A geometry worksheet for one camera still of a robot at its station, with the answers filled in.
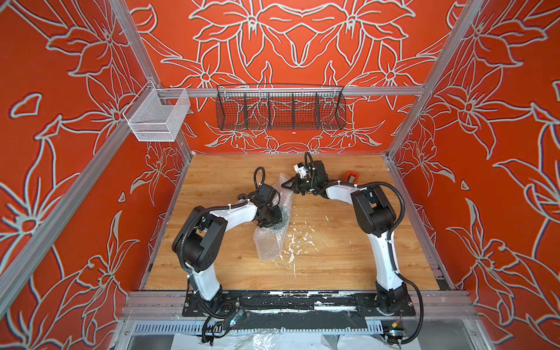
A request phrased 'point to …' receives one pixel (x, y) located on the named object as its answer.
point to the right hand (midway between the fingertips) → (283, 182)
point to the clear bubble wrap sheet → (270, 243)
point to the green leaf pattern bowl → (284, 222)
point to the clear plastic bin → (157, 114)
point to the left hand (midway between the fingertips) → (282, 219)
